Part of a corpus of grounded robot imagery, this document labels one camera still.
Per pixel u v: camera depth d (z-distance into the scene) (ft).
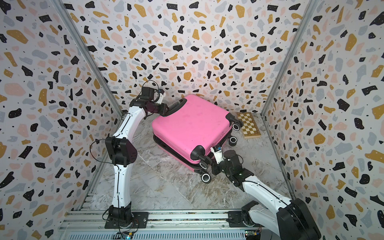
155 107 2.73
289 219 1.33
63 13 2.31
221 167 2.38
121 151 1.96
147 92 2.52
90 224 2.38
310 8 2.35
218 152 2.44
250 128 3.60
